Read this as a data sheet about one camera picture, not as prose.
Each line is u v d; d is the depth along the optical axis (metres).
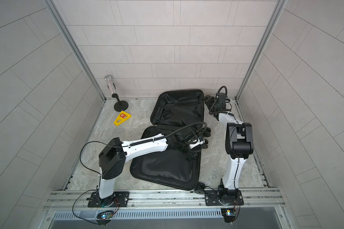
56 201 0.71
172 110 1.03
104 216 0.65
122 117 1.05
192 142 0.69
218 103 0.77
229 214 0.68
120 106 1.09
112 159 0.46
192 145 0.69
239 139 0.53
